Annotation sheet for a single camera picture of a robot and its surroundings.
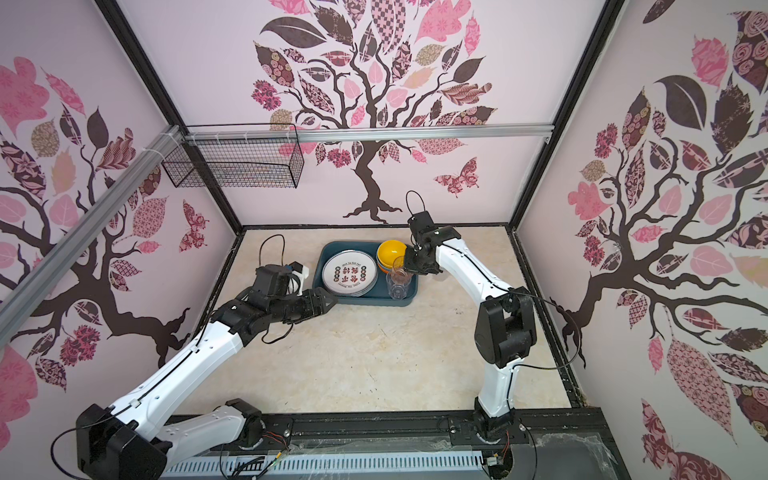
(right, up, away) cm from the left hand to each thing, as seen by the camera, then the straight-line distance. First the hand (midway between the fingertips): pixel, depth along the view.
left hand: (329, 308), depth 77 cm
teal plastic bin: (+12, 0, +23) cm, 26 cm away
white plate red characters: (+2, +7, +26) cm, 27 cm away
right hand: (+23, +11, +13) cm, 29 cm away
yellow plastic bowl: (+16, +15, +26) cm, 34 cm away
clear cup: (+18, +2, +23) cm, 29 cm away
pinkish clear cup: (+19, +8, +15) cm, 26 cm away
